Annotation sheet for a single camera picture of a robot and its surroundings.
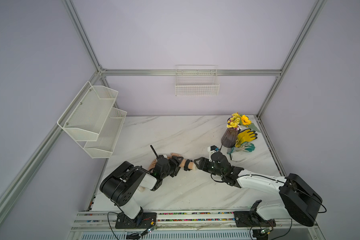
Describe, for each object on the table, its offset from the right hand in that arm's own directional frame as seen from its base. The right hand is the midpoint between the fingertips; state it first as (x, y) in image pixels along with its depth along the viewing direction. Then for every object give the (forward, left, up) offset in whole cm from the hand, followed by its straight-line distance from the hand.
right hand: (197, 163), depth 86 cm
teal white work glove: (+15, -35, -7) cm, 39 cm away
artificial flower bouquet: (+16, -23, +18) cm, 33 cm away
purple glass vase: (+18, -22, 0) cm, 28 cm away
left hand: (+3, +9, -4) cm, 10 cm away
